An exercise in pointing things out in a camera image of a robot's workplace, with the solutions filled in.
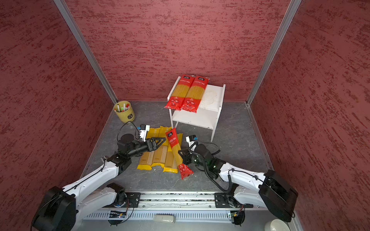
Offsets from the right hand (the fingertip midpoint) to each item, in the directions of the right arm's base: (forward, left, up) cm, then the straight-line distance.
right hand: (178, 155), depth 78 cm
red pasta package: (+25, -11, +23) cm, 36 cm away
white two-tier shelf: (+14, -17, +21) cm, 30 cm away
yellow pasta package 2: (+4, +13, -8) cm, 16 cm away
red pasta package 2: (+26, -2, +23) cm, 35 cm away
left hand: (+5, +8, +6) cm, 11 cm away
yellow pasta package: (+2, +20, -9) cm, 23 cm away
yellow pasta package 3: (-3, +5, -9) cm, 10 cm away
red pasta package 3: (+9, +3, +3) cm, 10 cm away
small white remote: (-28, +3, -7) cm, 29 cm away
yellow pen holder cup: (+35, +41, +1) cm, 54 cm away
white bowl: (-32, -44, -4) cm, 55 cm away
